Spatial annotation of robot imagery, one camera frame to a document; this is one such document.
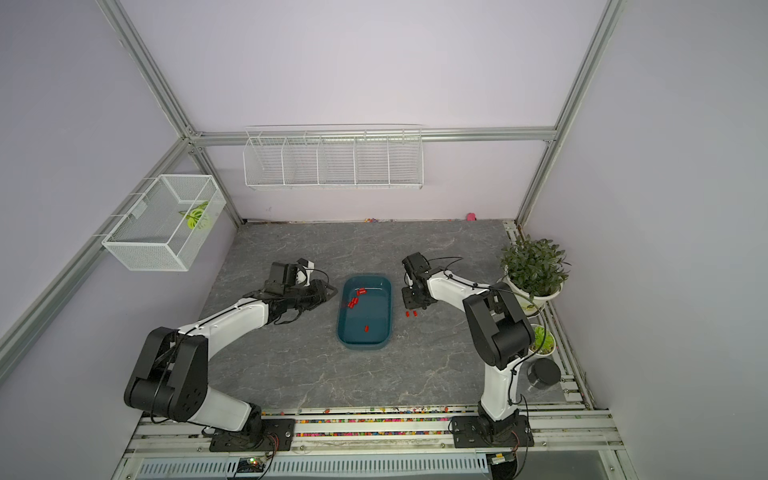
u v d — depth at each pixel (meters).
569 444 0.74
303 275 0.76
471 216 1.24
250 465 0.71
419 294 0.73
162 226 0.81
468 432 0.74
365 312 0.94
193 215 0.81
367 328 0.92
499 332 0.50
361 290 1.00
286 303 0.71
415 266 0.79
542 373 0.77
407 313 0.94
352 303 0.96
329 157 0.99
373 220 1.24
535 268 0.82
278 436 0.73
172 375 0.44
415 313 0.96
